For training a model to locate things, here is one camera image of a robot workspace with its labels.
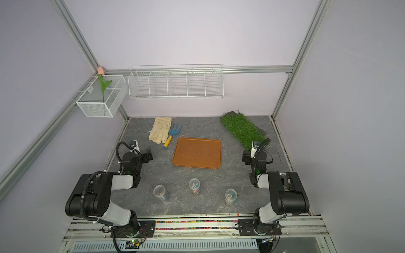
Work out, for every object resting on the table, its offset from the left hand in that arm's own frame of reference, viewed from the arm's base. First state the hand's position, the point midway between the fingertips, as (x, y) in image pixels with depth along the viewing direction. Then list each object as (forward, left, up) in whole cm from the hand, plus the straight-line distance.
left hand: (142, 149), depth 93 cm
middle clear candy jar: (-23, -30, -2) cm, 38 cm away
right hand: (-4, -66, -1) cm, 66 cm away
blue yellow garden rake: (+19, -15, -9) cm, 26 cm away
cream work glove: (+20, -5, -9) cm, 22 cm away
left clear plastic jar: (-27, -14, 0) cm, 31 cm away
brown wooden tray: (+1, -33, -10) cm, 34 cm away
